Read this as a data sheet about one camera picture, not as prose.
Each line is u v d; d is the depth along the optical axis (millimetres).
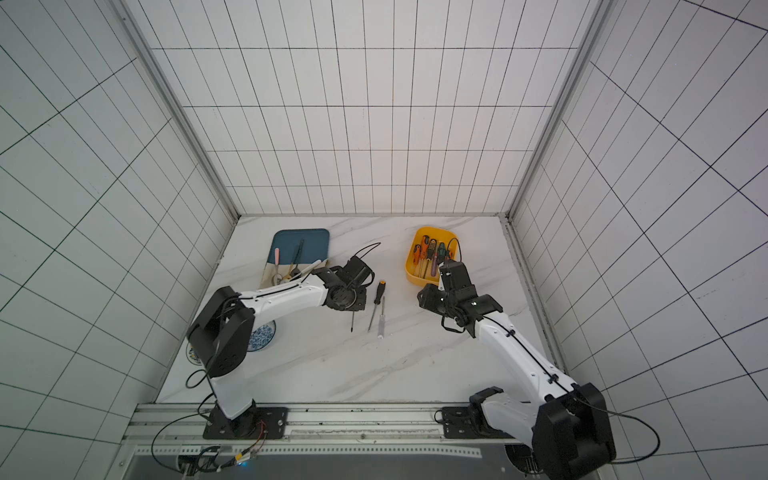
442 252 1055
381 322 902
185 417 656
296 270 1006
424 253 1061
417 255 1065
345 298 669
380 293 958
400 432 726
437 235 1088
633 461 412
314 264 1031
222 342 475
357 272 715
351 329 854
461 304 611
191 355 801
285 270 1012
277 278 1002
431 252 1067
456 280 622
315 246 1101
